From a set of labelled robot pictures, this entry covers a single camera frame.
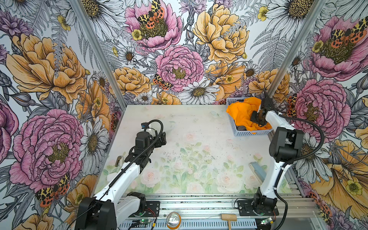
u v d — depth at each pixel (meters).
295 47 0.86
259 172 0.81
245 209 0.74
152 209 0.73
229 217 0.70
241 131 0.99
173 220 0.62
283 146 0.56
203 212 0.75
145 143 0.63
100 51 0.88
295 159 0.53
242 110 1.01
